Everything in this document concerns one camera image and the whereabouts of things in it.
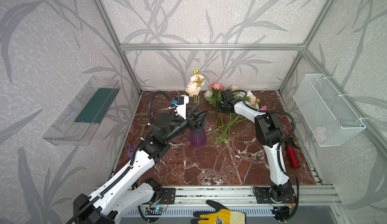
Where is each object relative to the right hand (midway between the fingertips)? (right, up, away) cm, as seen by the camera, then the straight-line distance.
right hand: (218, 103), depth 106 cm
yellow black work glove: (-3, -50, -40) cm, 64 cm away
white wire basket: (+44, -6, -43) cm, 61 cm away
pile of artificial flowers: (+4, -12, -3) cm, 13 cm away
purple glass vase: (-14, -19, -19) cm, 31 cm away
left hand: (-10, -1, -43) cm, 44 cm away
